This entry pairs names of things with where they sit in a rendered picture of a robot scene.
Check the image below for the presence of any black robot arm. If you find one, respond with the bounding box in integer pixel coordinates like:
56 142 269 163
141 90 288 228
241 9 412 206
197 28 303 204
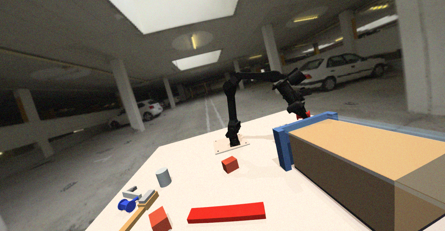
223 67 312 147

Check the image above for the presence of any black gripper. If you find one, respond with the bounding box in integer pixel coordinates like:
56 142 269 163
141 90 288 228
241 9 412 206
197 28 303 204
282 89 308 119

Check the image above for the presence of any grey cylinder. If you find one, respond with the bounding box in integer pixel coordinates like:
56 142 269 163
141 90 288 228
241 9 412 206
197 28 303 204
155 167 172 188

